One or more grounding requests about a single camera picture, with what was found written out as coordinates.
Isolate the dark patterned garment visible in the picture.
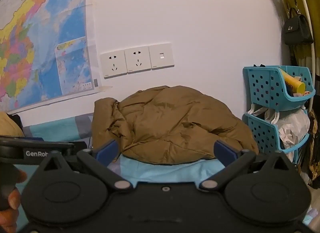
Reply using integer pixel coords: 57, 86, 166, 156
299, 111, 320, 190

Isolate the olive hanging coat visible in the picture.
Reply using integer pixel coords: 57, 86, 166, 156
282, 0, 320, 79

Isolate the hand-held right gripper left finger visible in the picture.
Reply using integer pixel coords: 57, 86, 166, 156
39, 139, 133, 191

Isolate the brown puffer jacket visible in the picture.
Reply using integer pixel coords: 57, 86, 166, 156
91, 85, 259, 166

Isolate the white wall socket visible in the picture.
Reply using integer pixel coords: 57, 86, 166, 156
100, 50, 128, 80
124, 46, 152, 75

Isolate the white plastic bag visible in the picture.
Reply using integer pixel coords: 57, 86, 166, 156
265, 108, 310, 150

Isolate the light blue bedsheet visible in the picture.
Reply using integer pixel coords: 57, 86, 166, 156
14, 113, 250, 191

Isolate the black handbag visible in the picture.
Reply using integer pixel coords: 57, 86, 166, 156
282, 8, 314, 46

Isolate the tan quilt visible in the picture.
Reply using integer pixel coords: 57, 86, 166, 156
0, 111, 25, 137

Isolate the person's left hand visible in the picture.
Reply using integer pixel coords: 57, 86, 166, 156
0, 170, 27, 233

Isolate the colourful wall map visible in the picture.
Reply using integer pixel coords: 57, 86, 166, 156
0, 0, 113, 114

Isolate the white curved pole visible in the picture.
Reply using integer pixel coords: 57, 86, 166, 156
296, 0, 317, 113

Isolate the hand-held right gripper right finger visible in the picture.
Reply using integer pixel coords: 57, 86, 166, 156
199, 140, 293, 191

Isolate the yellow bottle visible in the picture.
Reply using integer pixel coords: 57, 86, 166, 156
280, 69, 306, 95

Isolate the teal plastic basket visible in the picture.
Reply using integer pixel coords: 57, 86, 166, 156
243, 65, 316, 111
242, 109, 310, 164

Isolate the tan pillow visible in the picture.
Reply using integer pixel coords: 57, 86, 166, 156
6, 114, 25, 129

